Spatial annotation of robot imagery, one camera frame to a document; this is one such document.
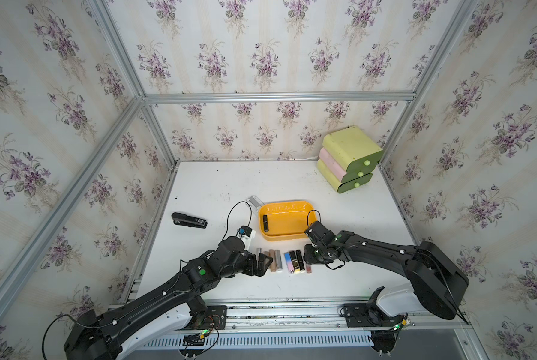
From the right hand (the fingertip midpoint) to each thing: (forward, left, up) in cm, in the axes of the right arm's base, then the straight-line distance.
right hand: (308, 259), depth 86 cm
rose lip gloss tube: (+3, +19, +1) cm, 20 cm away
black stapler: (+14, +52, +4) cm, 54 cm away
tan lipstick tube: (-4, +14, +1) cm, 14 cm away
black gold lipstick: (-2, +6, +2) cm, 6 cm away
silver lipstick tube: (-3, +12, +1) cm, 12 cm away
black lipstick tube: (+17, +18, +2) cm, 25 cm away
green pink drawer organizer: (+35, -17, +21) cm, 44 cm away
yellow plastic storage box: (+17, +9, 0) cm, 19 cm away
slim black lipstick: (+1, +4, +1) cm, 4 cm away
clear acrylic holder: (+27, +23, 0) cm, 35 cm away
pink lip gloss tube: (-4, 0, 0) cm, 4 cm away
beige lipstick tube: (+2, +17, 0) cm, 17 cm away
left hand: (-5, +16, +11) cm, 20 cm away
